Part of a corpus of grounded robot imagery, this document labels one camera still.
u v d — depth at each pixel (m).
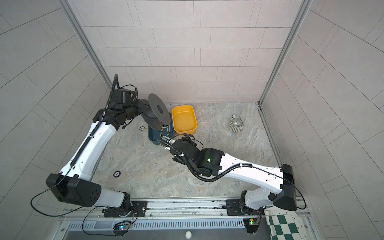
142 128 1.02
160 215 0.70
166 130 0.99
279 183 0.39
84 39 0.81
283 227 0.67
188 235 0.59
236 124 1.02
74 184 0.38
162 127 0.91
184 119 1.07
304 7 0.71
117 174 0.82
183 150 0.44
